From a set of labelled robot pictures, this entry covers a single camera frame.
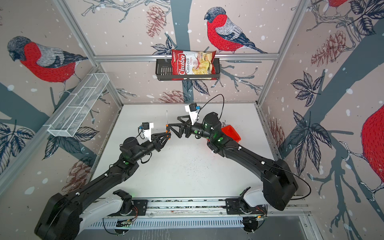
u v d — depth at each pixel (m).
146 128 0.67
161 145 0.70
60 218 0.39
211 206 0.75
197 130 0.63
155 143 0.67
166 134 0.73
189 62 0.88
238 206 0.66
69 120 0.71
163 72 0.94
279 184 0.41
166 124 0.73
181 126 0.60
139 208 0.73
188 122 0.62
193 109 0.62
